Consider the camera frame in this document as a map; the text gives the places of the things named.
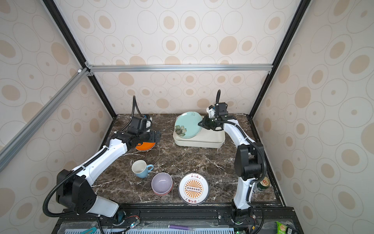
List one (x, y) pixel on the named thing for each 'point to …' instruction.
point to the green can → (262, 186)
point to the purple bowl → (161, 184)
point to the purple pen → (180, 227)
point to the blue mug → (141, 169)
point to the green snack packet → (282, 229)
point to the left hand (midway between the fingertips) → (157, 131)
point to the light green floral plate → (186, 125)
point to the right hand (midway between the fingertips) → (199, 123)
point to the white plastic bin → (206, 138)
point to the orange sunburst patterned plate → (193, 188)
